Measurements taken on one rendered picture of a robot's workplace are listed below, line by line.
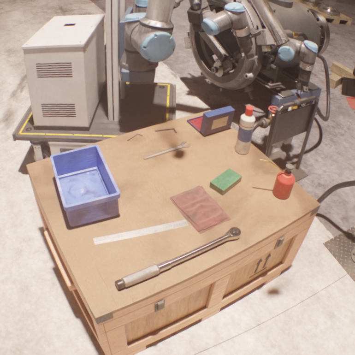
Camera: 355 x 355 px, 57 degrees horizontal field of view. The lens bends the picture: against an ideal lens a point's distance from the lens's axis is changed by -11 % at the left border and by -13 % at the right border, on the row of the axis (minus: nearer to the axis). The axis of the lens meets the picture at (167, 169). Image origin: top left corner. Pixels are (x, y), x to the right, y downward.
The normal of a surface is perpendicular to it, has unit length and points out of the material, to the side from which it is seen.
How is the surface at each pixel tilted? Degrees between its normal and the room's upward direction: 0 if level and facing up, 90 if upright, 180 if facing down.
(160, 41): 95
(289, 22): 48
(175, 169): 0
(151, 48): 95
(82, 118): 90
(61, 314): 0
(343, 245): 0
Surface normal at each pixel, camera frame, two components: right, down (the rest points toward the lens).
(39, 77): -0.03, 0.64
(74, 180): 0.04, -0.77
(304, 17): 0.36, -0.22
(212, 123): 0.50, 0.65
